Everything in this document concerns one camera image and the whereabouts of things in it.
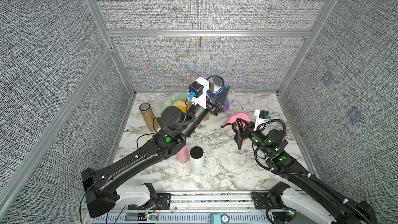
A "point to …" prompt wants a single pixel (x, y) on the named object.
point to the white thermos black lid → (196, 154)
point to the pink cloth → (240, 115)
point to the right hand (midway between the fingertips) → (237, 115)
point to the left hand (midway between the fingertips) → (223, 79)
